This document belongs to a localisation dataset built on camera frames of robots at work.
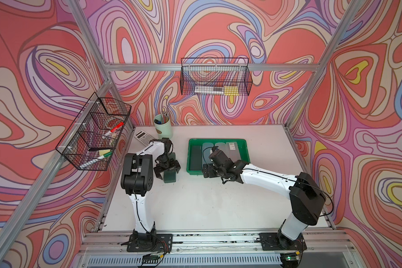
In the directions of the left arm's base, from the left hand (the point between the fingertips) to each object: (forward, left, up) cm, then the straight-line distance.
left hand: (173, 173), depth 96 cm
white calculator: (+27, +23, +2) cm, 35 cm away
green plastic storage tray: (+17, -44, +5) cm, 47 cm away
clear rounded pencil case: (+17, -30, +4) cm, 35 cm away
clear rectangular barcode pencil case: (+13, -36, +4) cm, 39 cm away
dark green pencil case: (+12, -13, 0) cm, 18 cm away
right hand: (-5, -22, +9) cm, 24 cm away
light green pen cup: (+26, +7, +14) cm, 31 cm away
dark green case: (-2, +1, +1) cm, 3 cm away
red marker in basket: (+6, +23, +31) cm, 39 cm away
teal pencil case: (+16, -20, +5) cm, 26 cm away
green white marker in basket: (-6, +25, +27) cm, 37 cm away
